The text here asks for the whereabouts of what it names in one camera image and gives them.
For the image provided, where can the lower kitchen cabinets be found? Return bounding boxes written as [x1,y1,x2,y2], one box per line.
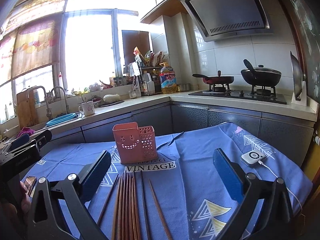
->
[40,102,315,166]

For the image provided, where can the person's left hand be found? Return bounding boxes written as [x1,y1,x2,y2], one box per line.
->
[1,181,31,231]

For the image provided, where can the magenta cloth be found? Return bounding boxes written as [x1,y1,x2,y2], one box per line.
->
[17,127,35,138]

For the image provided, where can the wooden cutting board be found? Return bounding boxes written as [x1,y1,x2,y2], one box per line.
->
[16,90,39,129]

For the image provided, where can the steel faucet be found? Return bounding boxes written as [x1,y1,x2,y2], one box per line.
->
[26,86,53,120]
[50,86,69,114]

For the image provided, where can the blue basin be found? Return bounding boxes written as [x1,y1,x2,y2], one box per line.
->
[46,113,78,127]

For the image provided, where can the small white device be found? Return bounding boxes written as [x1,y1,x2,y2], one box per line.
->
[241,150,266,167]

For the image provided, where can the dark thin chopstick left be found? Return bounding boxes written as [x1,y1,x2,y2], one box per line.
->
[97,174,119,227]

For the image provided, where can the brown wooden chopstick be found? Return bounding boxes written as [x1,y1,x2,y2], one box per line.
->
[111,176,123,240]

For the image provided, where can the white mug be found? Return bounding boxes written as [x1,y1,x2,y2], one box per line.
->
[78,101,95,116]

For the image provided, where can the reddish wooden chopstick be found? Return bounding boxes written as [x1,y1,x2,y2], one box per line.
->
[116,171,142,239]

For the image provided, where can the blue patterned tablecloth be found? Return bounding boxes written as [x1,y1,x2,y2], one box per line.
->
[28,122,312,239]

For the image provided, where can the light wooden chopstick right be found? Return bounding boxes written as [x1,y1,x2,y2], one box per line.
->
[149,179,173,240]

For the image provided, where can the patterned window blind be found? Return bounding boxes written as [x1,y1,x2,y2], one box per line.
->
[1,0,67,86]

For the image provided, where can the pink utensil holder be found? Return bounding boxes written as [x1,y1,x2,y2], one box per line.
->
[112,122,158,164]

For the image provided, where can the pot lid on stand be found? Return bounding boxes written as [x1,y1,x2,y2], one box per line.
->
[290,52,307,106]

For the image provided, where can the gas stove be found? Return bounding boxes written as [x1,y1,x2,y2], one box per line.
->
[189,89,287,105]

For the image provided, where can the black wok with lid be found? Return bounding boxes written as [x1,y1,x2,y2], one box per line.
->
[241,59,281,87]

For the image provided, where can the white jug bottle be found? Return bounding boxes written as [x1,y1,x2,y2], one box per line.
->
[143,72,155,95]

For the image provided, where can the red frying pan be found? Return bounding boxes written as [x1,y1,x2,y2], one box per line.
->
[192,70,234,85]

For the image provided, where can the condiment rack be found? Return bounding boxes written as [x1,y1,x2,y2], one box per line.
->
[123,47,169,96]

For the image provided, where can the cooking oil bottle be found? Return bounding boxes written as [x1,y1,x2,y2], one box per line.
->
[159,62,177,94]

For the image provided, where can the range hood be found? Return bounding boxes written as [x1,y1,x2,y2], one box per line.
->
[179,0,272,42]

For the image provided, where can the white cable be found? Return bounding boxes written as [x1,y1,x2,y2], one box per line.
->
[258,160,303,212]

